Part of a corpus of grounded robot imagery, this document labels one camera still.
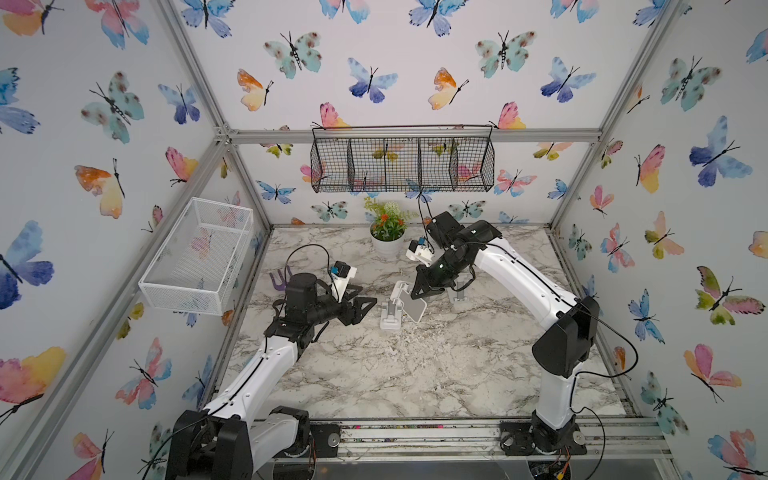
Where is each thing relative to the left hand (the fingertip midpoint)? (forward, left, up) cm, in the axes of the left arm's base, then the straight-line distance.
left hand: (369, 292), depth 80 cm
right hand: (-2, -12, +3) cm, 13 cm away
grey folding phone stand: (+8, -28, -17) cm, 34 cm away
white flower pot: (+24, -5, -11) cm, 27 cm away
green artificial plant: (+26, -6, 0) cm, 26 cm away
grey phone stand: (-2, -9, -1) cm, 9 cm away
